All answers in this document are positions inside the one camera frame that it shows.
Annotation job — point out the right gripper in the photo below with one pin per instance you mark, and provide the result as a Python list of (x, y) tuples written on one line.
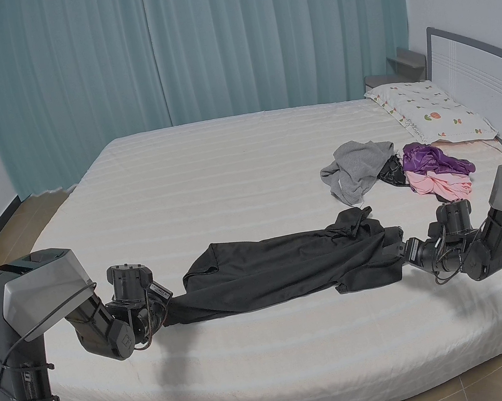
[(424, 253)]

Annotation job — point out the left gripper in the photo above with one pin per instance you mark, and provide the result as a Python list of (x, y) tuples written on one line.
[(160, 309)]

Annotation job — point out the black T-shirt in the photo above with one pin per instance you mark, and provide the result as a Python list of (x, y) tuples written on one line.
[(281, 265)]

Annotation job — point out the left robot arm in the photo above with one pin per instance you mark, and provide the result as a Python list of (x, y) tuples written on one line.
[(42, 286)]

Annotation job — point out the bed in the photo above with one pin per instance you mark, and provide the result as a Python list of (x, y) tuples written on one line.
[(227, 175)]

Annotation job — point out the pink garment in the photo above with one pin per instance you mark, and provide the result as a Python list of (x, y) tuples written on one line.
[(439, 187)]

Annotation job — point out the black patterned garment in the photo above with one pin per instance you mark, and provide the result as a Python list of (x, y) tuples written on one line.
[(393, 173)]

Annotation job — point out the purple garment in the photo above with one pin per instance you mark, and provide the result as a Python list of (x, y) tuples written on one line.
[(429, 160)]

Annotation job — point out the grey garment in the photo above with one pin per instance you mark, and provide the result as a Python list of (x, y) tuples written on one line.
[(358, 162)]

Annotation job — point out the white printed pillow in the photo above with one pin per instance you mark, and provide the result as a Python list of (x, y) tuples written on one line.
[(426, 111)]

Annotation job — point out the grey bedside table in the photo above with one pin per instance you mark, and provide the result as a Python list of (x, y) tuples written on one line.
[(408, 59)]

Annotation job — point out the blue-green curtain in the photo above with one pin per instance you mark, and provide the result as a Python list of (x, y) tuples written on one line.
[(274, 29), (69, 82)]

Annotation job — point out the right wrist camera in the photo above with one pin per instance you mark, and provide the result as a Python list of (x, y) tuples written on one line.
[(436, 232)]

